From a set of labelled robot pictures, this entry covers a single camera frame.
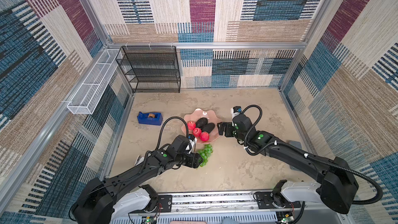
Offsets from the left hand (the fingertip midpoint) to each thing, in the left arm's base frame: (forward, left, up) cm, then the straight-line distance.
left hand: (198, 157), depth 80 cm
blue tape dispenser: (+26, +28, -3) cm, 38 cm away
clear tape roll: (+27, +29, 0) cm, 39 cm away
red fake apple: (+19, +4, 0) cm, 20 cm away
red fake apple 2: (+16, +1, -2) cm, 16 cm away
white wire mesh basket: (+30, +65, +10) cm, 73 cm away
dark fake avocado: (+20, -6, -5) cm, 22 cm away
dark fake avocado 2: (+23, -2, -3) cm, 23 cm away
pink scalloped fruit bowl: (+27, -9, -5) cm, 29 cm away
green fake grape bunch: (+3, -4, -3) cm, 6 cm away
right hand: (+13, -14, +8) cm, 21 cm away
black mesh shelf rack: (+60, +32, +9) cm, 69 cm away
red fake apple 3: (+13, -3, -2) cm, 13 cm away
